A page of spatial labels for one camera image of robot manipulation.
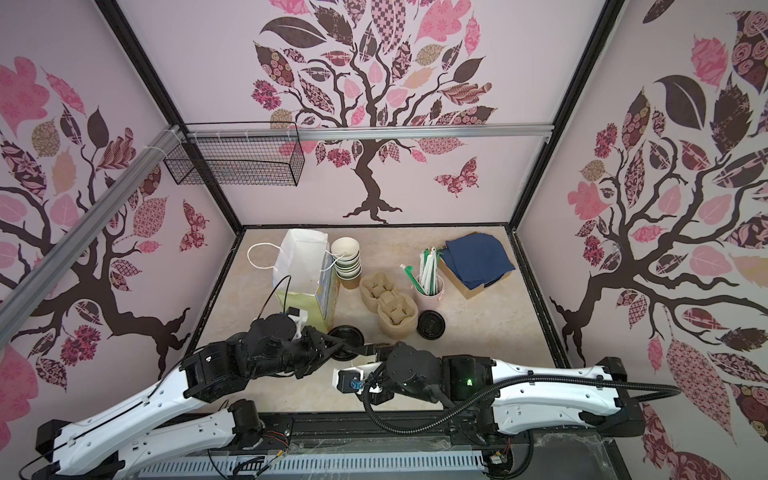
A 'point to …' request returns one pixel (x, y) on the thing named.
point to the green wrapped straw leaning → (411, 275)
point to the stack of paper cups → (347, 260)
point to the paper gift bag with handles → (305, 278)
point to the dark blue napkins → (477, 259)
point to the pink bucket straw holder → (430, 302)
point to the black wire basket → (237, 153)
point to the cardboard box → (462, 287)
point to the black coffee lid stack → (430, 325)
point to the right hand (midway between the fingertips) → (350, 356)
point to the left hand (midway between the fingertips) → (343, 351)
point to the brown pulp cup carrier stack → (397, 312)
